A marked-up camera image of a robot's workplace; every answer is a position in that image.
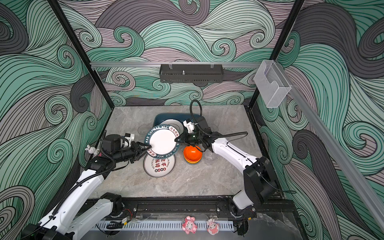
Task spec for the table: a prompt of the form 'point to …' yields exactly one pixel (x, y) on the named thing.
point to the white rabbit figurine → (92, 150)
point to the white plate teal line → (174, 123)
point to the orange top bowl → (192, 153)
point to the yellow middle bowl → (193, 162)
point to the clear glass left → (143, 129)
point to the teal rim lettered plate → (161, 137)
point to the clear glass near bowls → (210, 155)
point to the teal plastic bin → (180, 117)
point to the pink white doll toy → (212, 227)
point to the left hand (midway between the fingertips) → (151, 146)
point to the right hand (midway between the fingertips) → (175, 140)
